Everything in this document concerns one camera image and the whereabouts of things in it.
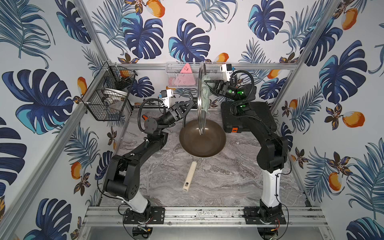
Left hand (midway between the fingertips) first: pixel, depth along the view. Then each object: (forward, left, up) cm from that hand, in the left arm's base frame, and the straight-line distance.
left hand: (193, 102), depth 61 cm
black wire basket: (+16, +50, -14) cm, 54 cm away
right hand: (+11, -3, +1) cm, 12 cm away
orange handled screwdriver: (+29, +38, -44) cm, 65 cm away
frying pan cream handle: (+7, -3, -45) cm, 46 cm away
